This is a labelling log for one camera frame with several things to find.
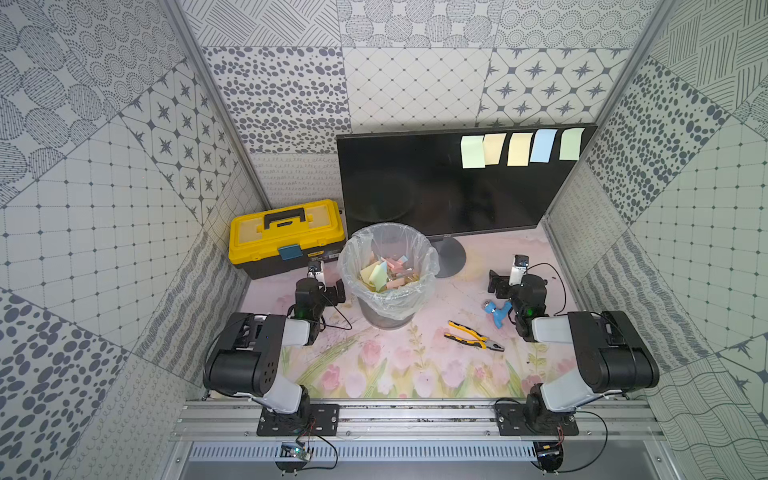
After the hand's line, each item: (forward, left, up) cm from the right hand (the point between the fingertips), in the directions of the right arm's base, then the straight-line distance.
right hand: (506, 274), depth 95 cm
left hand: (-2, +59, +1) cm, 59 cm away
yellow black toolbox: (+4, +70, +12) cm, 71 cm away
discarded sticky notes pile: (-8, +38, +12) cm, 41 cm away
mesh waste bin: (-17, +37, -1) cm, 41 cm away
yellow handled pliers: (-21, +10, -5) cm, 24 cm away
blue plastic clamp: (-11, +4, -5) cm, 13 cm away
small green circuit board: (-48, +58, -6) cm, 75 cm away
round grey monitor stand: (+12, +16, -6) cm, 21 cm away
